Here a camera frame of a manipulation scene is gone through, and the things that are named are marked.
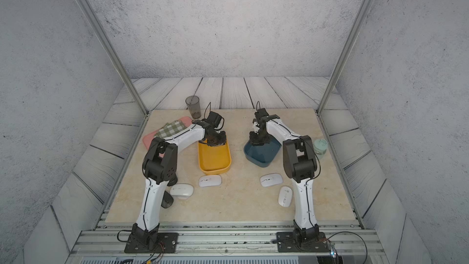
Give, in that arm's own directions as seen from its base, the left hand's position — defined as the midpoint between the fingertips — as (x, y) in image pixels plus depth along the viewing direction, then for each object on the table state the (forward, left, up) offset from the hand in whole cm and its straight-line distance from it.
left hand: (228, 142), depth 102 cm
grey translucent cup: (+25, +22, +8) cm, 34 cm away
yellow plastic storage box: (-11, +7, +1) cm, 13 cm away
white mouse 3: (-21, -21, -1) cm, 30 cm away
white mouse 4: (-29, -26, -1) cm, 39 cm away
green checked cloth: (+13, +35, -2) cm, 37 cm away
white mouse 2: (-21, +9, -1) cm, 23 cm away
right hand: (-1, -14, +2) cm, 14 cm away
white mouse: (-25, +22, -3) cm, 33 cm away
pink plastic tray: (+7, +48, -4) cm, 49 cm away
